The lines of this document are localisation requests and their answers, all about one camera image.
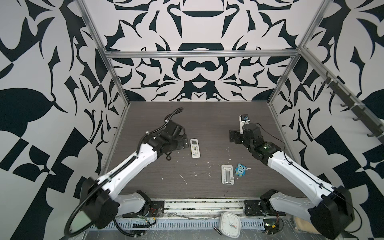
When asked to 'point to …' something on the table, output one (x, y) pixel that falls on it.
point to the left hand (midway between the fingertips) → (180, 139)
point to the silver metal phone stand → (227, 175)
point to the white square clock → (230, 225)
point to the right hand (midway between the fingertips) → (239, 128)
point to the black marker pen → (218, 231)
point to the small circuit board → (271, 226)
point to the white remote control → (195, 149)
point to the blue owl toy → (240, 169)
